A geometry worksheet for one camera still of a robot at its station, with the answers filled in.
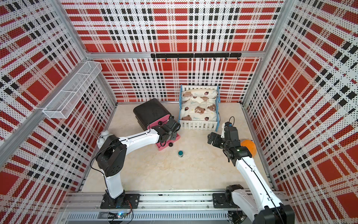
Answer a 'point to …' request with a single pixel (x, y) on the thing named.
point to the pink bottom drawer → (168, 143)
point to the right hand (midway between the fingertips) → (216, 137)
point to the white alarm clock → (100, 141)
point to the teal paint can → (181, 154)
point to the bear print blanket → (199, 104)
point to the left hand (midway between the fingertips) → (172, 132)
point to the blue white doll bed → (200, 125)
